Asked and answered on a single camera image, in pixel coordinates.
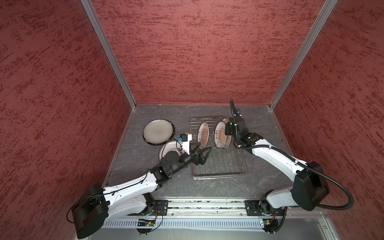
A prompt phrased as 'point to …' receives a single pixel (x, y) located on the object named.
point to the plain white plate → (157, 131)
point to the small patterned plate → (203, 134)
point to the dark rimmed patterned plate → (167, 140)
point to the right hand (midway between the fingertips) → (229, 125)
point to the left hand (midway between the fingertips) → (206, 149)
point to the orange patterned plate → (222, 140)
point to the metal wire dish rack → (225, 160)
